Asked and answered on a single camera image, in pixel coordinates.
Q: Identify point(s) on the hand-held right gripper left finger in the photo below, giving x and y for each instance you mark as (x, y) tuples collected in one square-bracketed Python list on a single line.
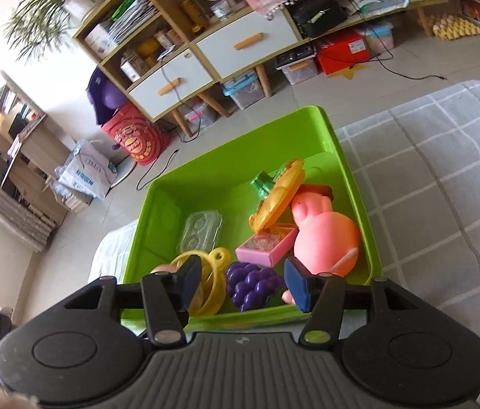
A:
[(191, 283)]

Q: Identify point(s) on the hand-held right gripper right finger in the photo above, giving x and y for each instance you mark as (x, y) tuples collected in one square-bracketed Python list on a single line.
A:
[(297, 285)]

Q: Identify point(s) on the yellow toy pot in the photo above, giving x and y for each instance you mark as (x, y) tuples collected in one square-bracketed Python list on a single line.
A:
[(216, 281)]

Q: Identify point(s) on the purple toy grapes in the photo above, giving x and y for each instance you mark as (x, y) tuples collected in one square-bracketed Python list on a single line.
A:
[(250, 283)]

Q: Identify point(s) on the pink toy box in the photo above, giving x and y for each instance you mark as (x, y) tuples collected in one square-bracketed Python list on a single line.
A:
[(265, 245)]

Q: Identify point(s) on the clear plastic case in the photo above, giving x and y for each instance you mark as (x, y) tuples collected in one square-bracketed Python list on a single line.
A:
[(199, 230)]

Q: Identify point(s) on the pink pig toy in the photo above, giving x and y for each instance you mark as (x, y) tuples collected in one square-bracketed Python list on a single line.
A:
[(329, 238)]

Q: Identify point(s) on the green plastic box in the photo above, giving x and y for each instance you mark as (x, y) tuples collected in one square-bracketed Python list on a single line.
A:
[(205, 196)]

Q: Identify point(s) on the orange toy lid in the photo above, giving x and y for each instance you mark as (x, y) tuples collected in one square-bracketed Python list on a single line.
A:
[(278, 196)]

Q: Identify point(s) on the white paper bag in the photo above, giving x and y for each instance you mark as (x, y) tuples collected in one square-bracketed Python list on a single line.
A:
[(86, 170)]

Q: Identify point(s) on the red printed bag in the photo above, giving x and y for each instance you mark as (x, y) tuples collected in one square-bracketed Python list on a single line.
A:
[(135, 136)]

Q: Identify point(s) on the grey checked tablecloth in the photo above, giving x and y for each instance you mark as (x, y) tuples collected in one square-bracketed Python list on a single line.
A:
[(435, 179)]

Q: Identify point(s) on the clear storage box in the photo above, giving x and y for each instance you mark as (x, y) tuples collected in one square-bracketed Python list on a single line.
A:
[(244, 89), (299, 66)]

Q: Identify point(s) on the wooden cabinet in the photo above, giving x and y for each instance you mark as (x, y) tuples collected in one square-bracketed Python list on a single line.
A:
[(218, 81)]

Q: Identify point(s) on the wooden desk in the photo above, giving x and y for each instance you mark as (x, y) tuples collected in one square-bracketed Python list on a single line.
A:
[(31, 149)]

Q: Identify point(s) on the red box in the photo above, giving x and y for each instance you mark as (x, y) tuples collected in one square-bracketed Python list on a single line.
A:
[(344, 51)]

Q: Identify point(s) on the black bag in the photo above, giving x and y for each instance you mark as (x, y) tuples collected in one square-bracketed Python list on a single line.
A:
[(316, 15)]

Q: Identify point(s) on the yellow egg tray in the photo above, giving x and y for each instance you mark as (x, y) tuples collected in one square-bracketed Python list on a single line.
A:
[(455, 27)]

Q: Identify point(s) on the green potted plant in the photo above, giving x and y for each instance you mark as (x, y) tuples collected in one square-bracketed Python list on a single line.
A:
[(52, 4)]

